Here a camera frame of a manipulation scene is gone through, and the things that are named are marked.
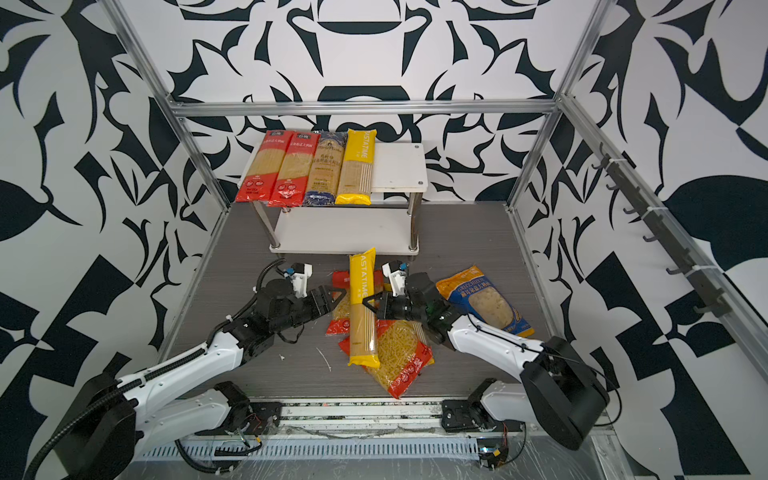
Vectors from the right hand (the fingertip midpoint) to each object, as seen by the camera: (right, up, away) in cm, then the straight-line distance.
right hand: (363, 298), depth 78 cm
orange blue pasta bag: (+31, 0, +11) cm, 33 cm away
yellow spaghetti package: (0, -6, -1) cm, 6 cm away
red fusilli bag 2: (+11, -15, +1) cm, 18 cm away
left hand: (-6, +2, +1) cm, 7 cm away
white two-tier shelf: (+6, +20, +30) cm, 36 cm away
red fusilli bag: (-7, -9, +8) cm, 14 cm away
